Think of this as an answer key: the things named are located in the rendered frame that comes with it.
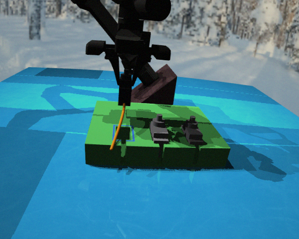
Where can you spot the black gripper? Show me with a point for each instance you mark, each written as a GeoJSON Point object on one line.
{"type": "Point", "coordinates": [160, 52]}

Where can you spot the black micro servo with orange cable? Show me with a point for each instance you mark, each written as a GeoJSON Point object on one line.
{"type": "Point", "coordinates": [125, 89]}

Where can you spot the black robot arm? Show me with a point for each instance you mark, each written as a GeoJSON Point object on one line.
{"type": "Point", "coordinates": [129, 41]}

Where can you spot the green rectangular deck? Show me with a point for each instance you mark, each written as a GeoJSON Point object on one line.
{"type": "Point", "coordinates": [154, 135]}

